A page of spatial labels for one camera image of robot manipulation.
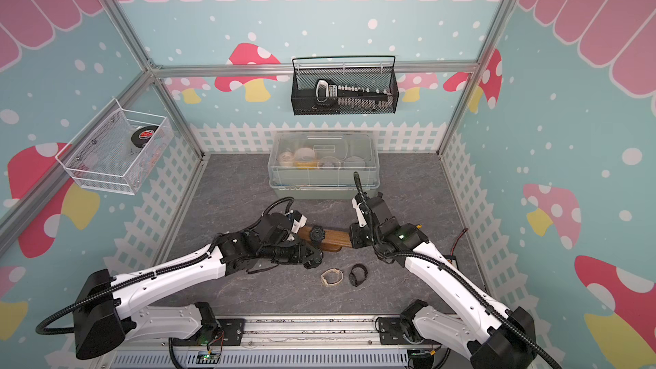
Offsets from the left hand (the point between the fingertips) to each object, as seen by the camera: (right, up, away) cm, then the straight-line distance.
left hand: (315, 258), depth 74 cm
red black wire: (+55, +4, +23) cm, 60 cm away
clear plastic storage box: (0, +29, +21) cm, 36 cm away
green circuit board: (-31, -27, -3) cm, 41 cm away
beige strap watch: (+3, -9, +8) cm, 12 cm away
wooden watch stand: (+6, +3, +11) cm, 13 cm away
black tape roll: (-54, +37, +4) cm, 65 cm away
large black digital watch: (0, +4, +11) cm, 12 cm away
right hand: (+11, +8, +4) cm, 14 cm away
